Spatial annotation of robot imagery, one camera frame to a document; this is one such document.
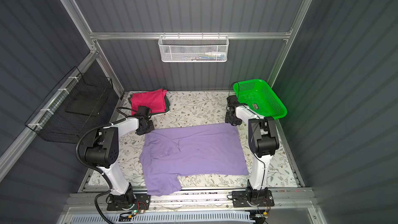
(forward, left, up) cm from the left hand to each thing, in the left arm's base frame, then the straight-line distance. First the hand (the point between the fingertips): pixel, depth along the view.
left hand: (148, 128), depth 99 cm
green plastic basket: (+26, -80, 0) cm, 84 cm away
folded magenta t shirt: (+20, -3, +6) cm, 21 cm away
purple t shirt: (-16, -15, 0) cm, 22 cm away
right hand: (+1, -56, +3) cm, 56 cm away
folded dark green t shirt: (+17, -12, +3) cm, 21 cm away
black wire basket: (-1, +26, +26) cm, 37 cm away
